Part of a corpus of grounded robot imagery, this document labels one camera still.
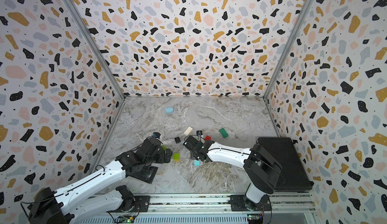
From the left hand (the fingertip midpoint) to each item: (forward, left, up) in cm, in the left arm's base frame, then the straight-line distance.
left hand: (167, 152), depth 81 cm
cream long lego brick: (+19, -10, -9) cm, 23 cm away
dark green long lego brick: (+17, -33, -9) cm, 39 cm away
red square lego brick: (+13, -23, -9) cm, 28 cm away
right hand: (+2, -16, -6) cm, 17 cm away
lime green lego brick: (0, -4, -6) cm, 8 cm away
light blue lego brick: (-3, -16, -9) cm, 18 cm away
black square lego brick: (+12, -3, -9) cm, 15 cm away
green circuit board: (-28, +16, -10) cm, 34 cm away
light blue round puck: (+39, +5, -10) cm, 40 cm away
